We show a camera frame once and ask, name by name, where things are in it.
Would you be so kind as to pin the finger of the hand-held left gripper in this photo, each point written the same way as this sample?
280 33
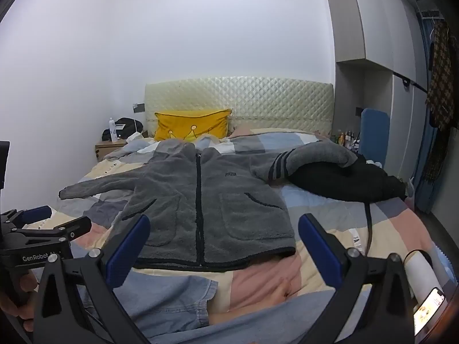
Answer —
73 227
36 213

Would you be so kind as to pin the blue denim garment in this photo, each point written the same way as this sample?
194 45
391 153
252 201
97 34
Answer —
168 297

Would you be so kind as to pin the grey white wardrobe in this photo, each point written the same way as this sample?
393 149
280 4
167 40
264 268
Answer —
376 25

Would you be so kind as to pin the white cylinder roll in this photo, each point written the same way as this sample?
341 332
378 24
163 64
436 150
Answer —
419 272

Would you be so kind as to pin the black clothes rail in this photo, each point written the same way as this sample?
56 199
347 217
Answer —
412 83

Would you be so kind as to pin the wooden nightstand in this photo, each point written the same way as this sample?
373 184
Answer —
107 149

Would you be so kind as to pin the black wall socket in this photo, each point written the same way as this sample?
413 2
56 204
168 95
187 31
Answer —
138 107

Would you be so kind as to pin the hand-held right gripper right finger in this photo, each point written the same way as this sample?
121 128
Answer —
317 249

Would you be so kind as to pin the grey fleece zip jacket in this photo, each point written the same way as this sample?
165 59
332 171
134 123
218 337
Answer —
186 200

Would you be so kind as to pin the blue padded board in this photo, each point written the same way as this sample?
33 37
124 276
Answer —
374 136

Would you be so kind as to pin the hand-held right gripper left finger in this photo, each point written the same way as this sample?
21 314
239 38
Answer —
129 245

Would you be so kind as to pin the light blue zigzag-edged cloth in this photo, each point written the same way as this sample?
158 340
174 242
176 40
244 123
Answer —
446 268

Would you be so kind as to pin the person's left hand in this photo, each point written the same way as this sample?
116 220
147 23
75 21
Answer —
28 294

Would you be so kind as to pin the cream quilted headboard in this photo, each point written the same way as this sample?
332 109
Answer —
269 104

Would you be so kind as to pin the white bottle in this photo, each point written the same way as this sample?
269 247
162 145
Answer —
113 130

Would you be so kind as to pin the black garment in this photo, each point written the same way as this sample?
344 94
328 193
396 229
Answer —
340 186

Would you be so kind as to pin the patchwork bed quilt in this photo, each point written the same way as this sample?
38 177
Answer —
394 229

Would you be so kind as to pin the row of toiletry bottles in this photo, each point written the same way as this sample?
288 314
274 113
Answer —
344 139

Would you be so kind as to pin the black bag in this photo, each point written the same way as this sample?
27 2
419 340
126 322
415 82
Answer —
125 122

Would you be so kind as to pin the smartphone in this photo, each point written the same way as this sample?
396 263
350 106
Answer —
428 311

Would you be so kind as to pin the dark patterned hanging garment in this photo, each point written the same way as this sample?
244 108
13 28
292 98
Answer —
441 79

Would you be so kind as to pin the blue grey cloth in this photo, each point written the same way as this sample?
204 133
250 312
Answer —
251 324

